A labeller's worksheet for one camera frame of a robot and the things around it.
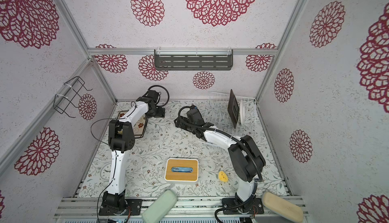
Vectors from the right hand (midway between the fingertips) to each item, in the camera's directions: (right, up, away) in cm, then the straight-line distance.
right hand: (178, 119), depth 89 cm
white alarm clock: (-39, -28, -7) cm, 48 cm away
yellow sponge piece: (+25, -31, -7) cm, 40 cm away
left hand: (-16, +1, +18) cm, 24 cm away
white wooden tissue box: (+2, -28, -5) cm, 28 cm away
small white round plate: (+40, +5, +8) cm, 41 cm away
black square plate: (+33, +7, +4) cm, 34 cm away
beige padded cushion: (+51, -40, -18) cm, 67 cm away
